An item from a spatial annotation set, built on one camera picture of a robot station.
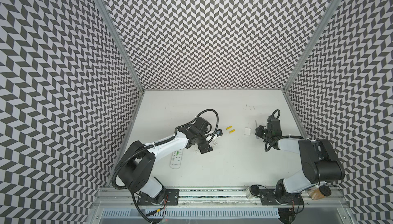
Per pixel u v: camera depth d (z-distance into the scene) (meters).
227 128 0.96
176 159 0.83
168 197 0.72
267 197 0.73
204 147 0.75
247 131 0.96
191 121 0.68
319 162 0.46
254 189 0.68
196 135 0.65
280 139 0.63
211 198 0.74
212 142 0.91
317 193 0.73
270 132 0.74
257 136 0.92
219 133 0.74
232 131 0.95
